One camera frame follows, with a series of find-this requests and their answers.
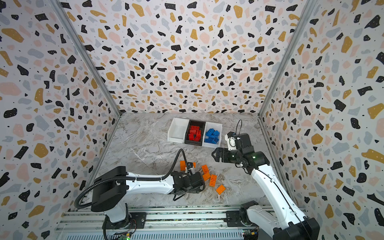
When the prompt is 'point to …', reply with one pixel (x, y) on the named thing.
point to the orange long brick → (213, 180)
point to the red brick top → (195, 128)
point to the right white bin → (217, 126)
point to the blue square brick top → (216, 133)
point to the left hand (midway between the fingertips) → (197, 184)
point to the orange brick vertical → (182, 165)
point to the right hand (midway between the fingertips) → (219, 152)
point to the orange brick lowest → (220, 189)
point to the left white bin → (177, 129)
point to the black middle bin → (201, 124)
